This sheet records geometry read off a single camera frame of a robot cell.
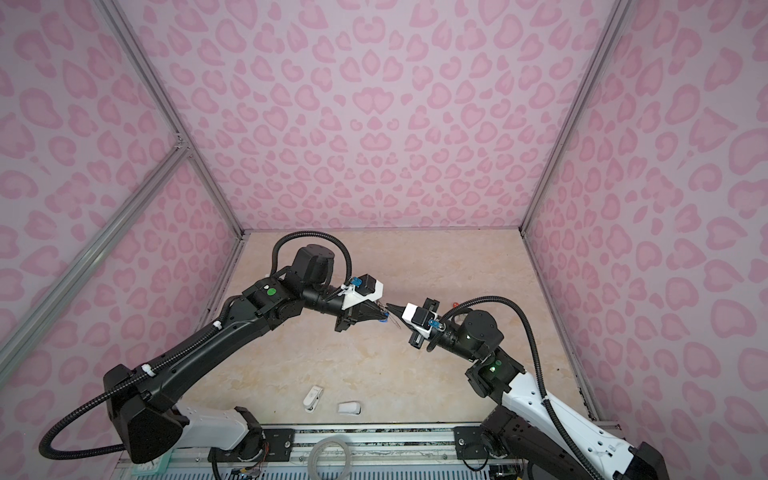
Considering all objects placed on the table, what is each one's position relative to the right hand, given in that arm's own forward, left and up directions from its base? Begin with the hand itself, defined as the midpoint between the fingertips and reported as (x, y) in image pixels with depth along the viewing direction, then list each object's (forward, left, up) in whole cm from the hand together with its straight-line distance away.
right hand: (391, 304), depth 62 cm
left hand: (+1, +1, -3) cm, 4 cm away
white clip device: (-11, +21, -29) cm, 37 cm away
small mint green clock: (-27, +54, -29) cm, 67 cm away
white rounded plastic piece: (-13, +11, -31) cm, 35 cm away
